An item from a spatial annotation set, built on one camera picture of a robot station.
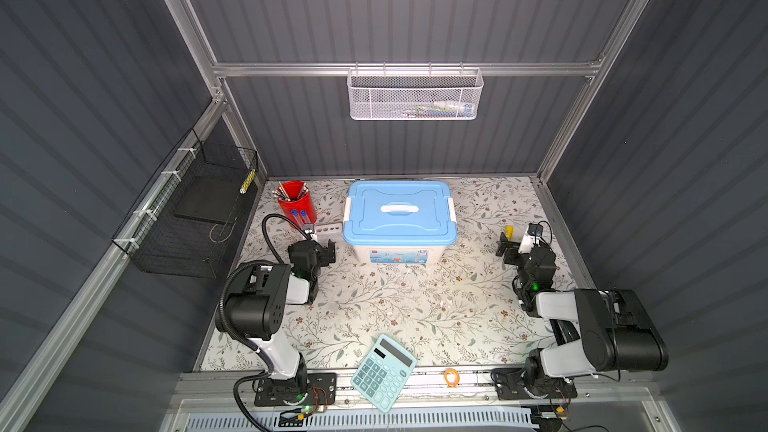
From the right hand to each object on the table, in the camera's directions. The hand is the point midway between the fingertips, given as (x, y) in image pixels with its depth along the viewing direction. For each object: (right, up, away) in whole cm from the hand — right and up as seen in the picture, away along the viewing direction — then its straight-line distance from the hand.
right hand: (523, 237), depth 90 cm
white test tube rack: (-63, +1, +9) cm, 64 cm away
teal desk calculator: (-42, -33, -15) cm, 56 cm away
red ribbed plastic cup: (-70, +9, +6) cm, 71 cm away
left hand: (-66, -2, +7) cm, 67 cm away
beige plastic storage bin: (-47, -5, -1) cm, 47 cm away
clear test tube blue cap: (-70, +7, +1) cm, 70 cm away
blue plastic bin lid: (-38, +8, -3) cm, 39 cm away
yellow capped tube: (+1, +1, +12) cm, 12 cm away
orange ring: (-25, -35, -14) cm, 45 cm away
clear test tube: (-67, +6, +1) cm, 68 cm away
